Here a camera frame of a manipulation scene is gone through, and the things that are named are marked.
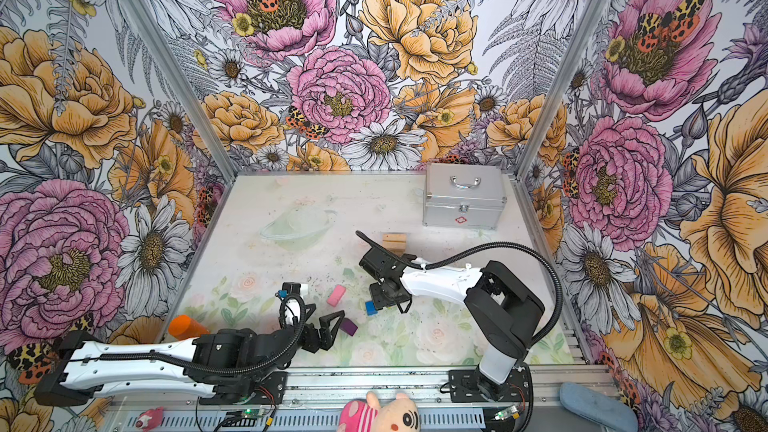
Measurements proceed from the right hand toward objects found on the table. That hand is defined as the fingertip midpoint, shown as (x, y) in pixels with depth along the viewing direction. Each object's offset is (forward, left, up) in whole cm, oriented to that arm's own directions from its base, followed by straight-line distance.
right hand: (387, 308), depth 86 cm
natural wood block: (+22, -3, +3) cm, 23 cm away
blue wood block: (0, +5, +2) cm, 5 cm away
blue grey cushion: (-25, -48, +1) cm, 54 cm away
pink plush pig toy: (-25, -2, +7) cm, 26 cm away
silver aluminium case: (+35, -27, +8) cm, 44 cm away
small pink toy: (-24, +53, +3) cm, 58 cm away
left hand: (-7, +14, +12) cm, 20 cm away
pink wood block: (+5, +15, -1) cm, 16 cm away
